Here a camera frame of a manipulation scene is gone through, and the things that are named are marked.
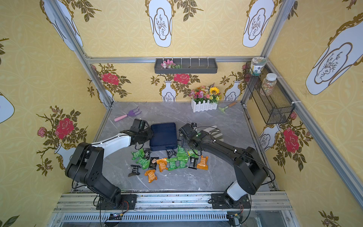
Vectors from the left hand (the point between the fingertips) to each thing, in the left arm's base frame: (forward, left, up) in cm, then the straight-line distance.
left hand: (147, 133), depth 96 cm
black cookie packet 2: (-20, -30, -2) cm, 36 cm away
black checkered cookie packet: (-23, +5, -3) cm, 24 cm away
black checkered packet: (-13, -16, -3) cm, 21 cm away
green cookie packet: (-20, -17, -2) cm, 26 cm away
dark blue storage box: (-2, -12, -1) cm, 12 cm away
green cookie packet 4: (-13, -23, -4) cm, 27 cm away
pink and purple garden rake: (+24, +18, -7) cm, 31 cm away
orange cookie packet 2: (-21, -37, -3) cm, 42 cm away
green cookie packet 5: (-13, +4, -3) cm, 14 cm away
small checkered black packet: (-12, -1, -3) cm, 12 cm away
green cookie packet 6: (-20, -29, +13) cm, 38 cm away
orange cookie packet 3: (-27, -6, -3) cm, 28 cm away
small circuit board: (-45, +12, -7) cm, 47 cm away
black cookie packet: (-19, -6, -4) cm, 20 cm away
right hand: (-8, -29, +4) cm, 30 cm away
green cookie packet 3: (-19, -23, -3) cm, 30 cm away
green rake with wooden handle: (+25, -58, -4) cm, 63 cm away
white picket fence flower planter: (+25, -41, +8) cm, 49 cm away
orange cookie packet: (-19, -11, -4) cm, 22 cm away
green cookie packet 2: (-19, 0, -4) cm, 19 cm away
